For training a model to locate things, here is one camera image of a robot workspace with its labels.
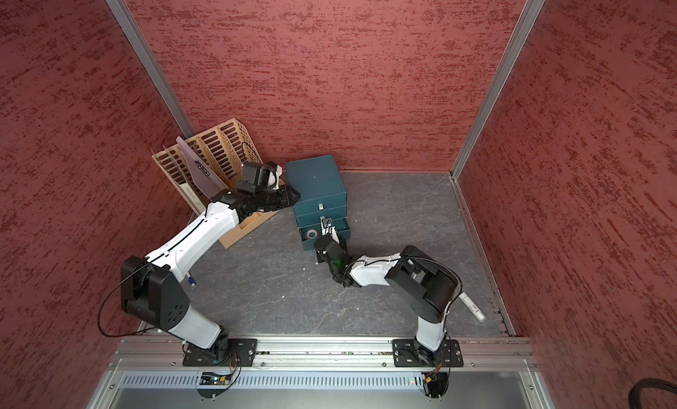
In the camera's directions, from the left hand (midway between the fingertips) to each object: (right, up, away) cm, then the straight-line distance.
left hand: (294, 201), depth 84 cm
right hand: (+10, -15, +9) cm, 20 cm away
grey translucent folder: (-40, +7, +22) cm, 46 cm away
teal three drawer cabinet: (+9, +3, +1) cm, 9 cm away
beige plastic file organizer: (-34, +21, +23) cm, 46 cm away
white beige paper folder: (-31, 0, -1) cm, 31 cm away
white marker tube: (+56, -33, -5) cm, 65 cm away
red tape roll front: (+4, -13, +14) cm, 19 cm away
